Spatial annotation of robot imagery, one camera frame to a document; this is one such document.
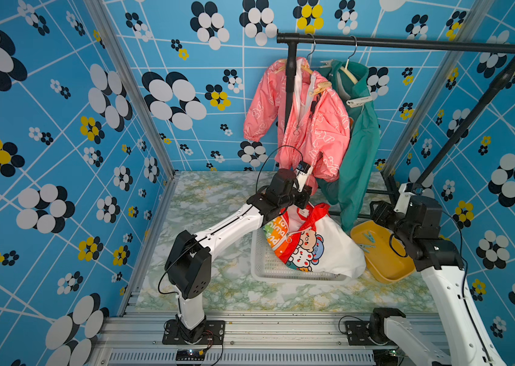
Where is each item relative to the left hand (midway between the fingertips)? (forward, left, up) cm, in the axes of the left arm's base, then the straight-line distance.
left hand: (314, 185), depth 79 cm
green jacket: (-9, -10, +5) cm, 14 cm away
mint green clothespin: (-5, -28, -27) cm, 39 cm away
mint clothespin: (-10, -24, -26) cm, 36 cm away
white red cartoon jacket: (-12, +2, -16) cm, 20 cm away
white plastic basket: (-19, +16, -26) cm, 36 cm away
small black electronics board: (-46, +41, -30) cm, 69 cm away
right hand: (-9, -20, +2) cm, 22 cm away
